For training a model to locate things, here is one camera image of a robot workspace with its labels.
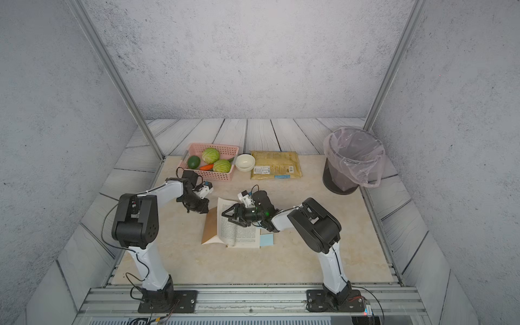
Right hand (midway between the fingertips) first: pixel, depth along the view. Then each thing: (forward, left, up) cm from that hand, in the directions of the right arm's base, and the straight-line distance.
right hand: (225, 219), depth 85 cm
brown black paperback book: (-5, +2, +1) cm, 6 cm away
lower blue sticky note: (-5, -16, -9) cm, 19 cm away
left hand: (+10, +11, -8) cm, 17 cm away
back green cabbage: (+41, +15, -3) cm, 43 cm away
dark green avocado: (+37, +24, -4) cm, 44 cm away
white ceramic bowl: (+38, -4, -6) cm, 39 cm away
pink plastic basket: (+46, +7, -5) cm, 47 cm away
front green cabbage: (+32, +7, -2) cm, 32 cm away
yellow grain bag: (+38, -19, -8) cm, 43 cm away
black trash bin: (+25, -48, -8) cm, 55 cm away
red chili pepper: (+35, +17, -7) cm, 40 cm away
